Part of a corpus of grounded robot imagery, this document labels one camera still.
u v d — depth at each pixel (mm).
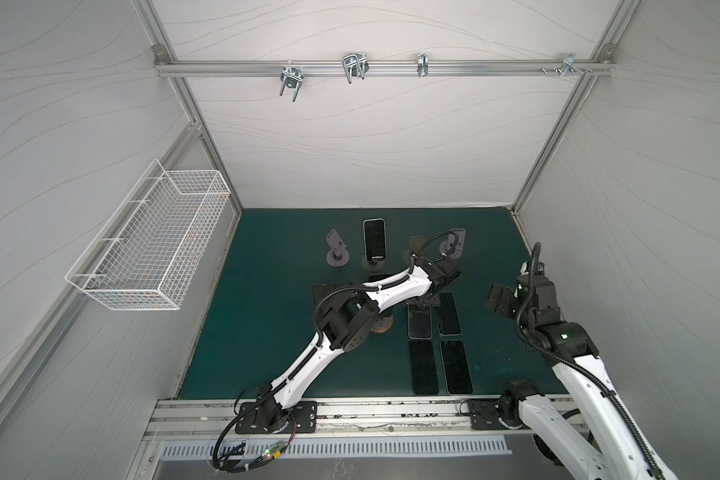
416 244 910
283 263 1045
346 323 581
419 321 883
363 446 703
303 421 735
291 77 794
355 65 765
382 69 796
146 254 679
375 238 940
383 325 887
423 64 779
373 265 1049
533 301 556
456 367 821
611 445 415
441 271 729
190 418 748
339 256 1032
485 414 737
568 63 765
